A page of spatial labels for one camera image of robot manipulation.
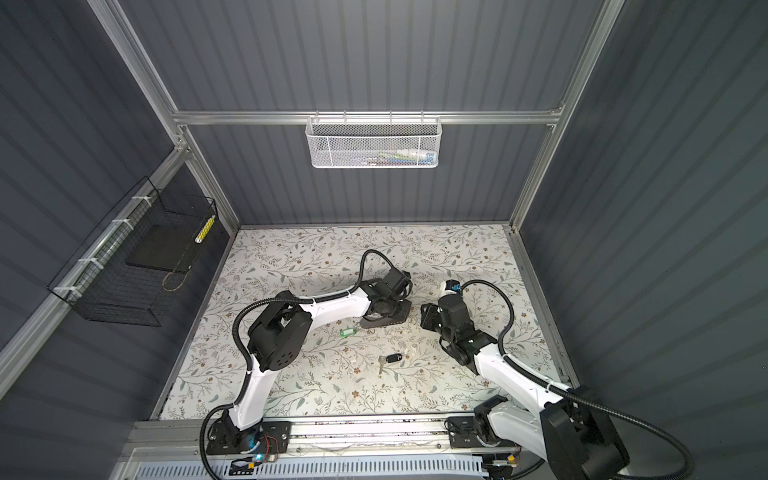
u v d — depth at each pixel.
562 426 0.41
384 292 0.75
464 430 0.73
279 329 0.57
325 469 0.77
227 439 0.72
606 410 0.39
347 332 0.91
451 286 0.77
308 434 0.75
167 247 0.75
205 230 0.82
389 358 0.87
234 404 0.60
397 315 0.85
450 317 0.65
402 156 0.93
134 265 0.73
